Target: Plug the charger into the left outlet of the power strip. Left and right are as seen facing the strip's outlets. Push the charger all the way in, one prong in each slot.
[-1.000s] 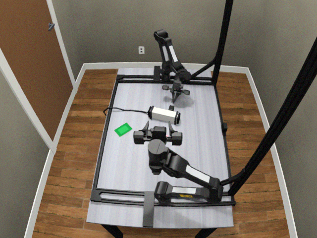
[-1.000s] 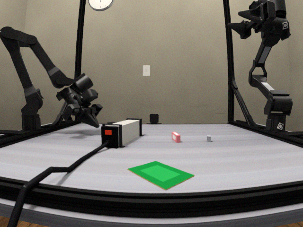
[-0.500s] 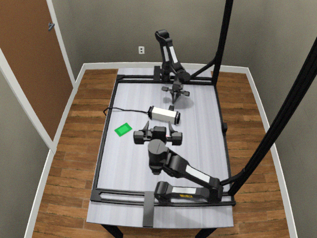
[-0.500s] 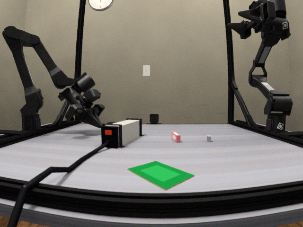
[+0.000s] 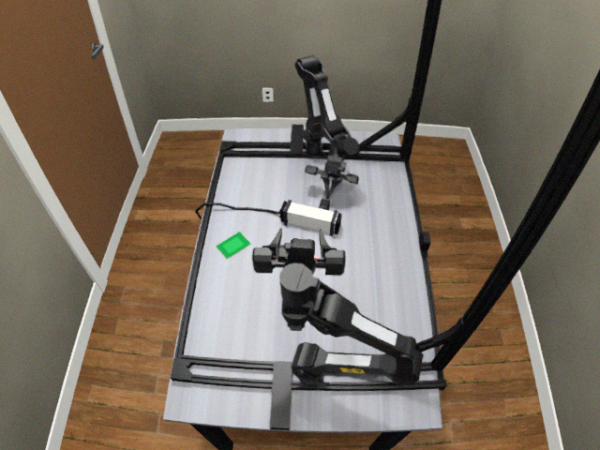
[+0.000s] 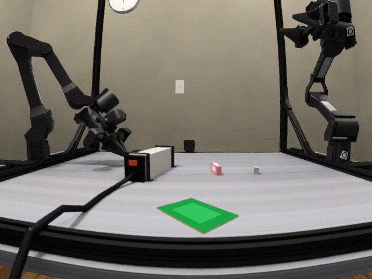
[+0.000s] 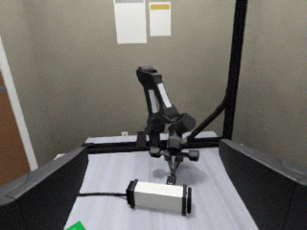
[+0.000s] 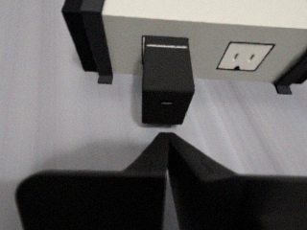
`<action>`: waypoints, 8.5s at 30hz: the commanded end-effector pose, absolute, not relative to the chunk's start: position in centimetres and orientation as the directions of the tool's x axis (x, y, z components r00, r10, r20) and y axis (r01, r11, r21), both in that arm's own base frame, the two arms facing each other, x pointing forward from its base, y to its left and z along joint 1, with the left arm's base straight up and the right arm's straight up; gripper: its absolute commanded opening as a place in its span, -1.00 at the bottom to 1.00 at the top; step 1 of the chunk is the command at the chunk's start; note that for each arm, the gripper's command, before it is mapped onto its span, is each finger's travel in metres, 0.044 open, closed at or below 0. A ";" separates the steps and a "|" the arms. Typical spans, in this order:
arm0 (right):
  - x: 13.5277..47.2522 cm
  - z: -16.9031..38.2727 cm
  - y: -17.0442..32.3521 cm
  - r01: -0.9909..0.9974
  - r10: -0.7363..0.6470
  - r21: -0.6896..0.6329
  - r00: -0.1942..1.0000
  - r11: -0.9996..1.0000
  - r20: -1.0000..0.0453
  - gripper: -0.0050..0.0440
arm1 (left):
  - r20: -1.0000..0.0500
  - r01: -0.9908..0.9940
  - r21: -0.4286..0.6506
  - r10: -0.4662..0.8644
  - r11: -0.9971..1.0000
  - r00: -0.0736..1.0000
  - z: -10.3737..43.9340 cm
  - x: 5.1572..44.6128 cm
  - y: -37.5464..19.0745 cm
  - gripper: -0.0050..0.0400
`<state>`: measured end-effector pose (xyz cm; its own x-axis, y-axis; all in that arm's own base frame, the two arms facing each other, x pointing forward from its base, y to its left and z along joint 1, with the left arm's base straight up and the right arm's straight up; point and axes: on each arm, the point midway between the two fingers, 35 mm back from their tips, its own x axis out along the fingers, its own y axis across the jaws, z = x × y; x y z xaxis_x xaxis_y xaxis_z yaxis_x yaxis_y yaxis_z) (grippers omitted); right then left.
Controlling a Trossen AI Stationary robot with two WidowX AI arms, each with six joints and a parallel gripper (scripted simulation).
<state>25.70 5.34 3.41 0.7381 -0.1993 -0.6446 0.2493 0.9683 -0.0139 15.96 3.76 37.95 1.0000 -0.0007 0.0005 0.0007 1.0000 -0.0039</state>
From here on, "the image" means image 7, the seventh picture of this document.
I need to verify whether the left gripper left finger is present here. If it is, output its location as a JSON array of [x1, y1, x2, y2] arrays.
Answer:
[[0, 147, 89, 230]]

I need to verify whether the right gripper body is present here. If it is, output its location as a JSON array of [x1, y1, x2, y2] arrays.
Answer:
[[149, 134, 200, 162]]

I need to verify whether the black charger with brass prongs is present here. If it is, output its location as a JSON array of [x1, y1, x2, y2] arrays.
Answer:
[[166, 176, 176, 186]]

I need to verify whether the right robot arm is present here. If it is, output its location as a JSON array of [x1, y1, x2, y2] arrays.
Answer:
[[136, 66, 196, 150]]

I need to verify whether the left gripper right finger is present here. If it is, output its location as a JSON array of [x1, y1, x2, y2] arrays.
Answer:
[[219, 139, 307, 230]]

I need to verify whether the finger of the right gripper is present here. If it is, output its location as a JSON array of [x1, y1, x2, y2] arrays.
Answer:
[[164, 155, 173, 176], [172, 156, 183, 176]]

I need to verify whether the green flat rectangular pad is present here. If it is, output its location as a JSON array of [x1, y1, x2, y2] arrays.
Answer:
[[65, 220, 86, 230]]

